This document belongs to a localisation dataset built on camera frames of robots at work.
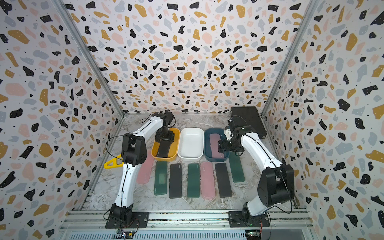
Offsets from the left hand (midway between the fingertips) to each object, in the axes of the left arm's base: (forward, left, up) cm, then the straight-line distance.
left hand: (169, 141), depth 103 cm
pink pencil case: (-33, -25, -1) cm, 42 cm away
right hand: (-14, -36, +11) cm, 40 cm away
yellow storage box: (-7, -3, -1) cm, 8 cm away
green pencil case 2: (-19, -44, -2) cm, 48 cm away
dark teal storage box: (-3, -26, 0) cm, 27 cm away
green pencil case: (-28, -17, -1) cm, 33 cm away
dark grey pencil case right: (-27, -35, -2) cm, 44 cm away
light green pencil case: (-29, +2, -2) cm, 30 cm away
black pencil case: (-7, +3, +1) cm, 7 cm away
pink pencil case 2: (+2, -31, -2) cm, 31 cm away
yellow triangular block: (-15, +33, -1) cm, 36 cm away
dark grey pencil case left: (-28, -7, -1) cm, 28 cm away
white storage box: (-1, -15, -1) cm, 15 cm away
